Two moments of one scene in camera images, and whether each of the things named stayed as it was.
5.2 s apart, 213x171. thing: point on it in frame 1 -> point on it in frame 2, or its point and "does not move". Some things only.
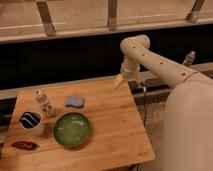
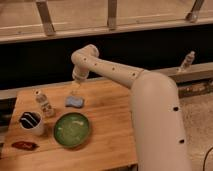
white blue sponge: [76, 101] does not move
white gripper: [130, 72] -> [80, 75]
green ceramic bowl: [71, 129] does not move
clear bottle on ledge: [189, 59] does not move
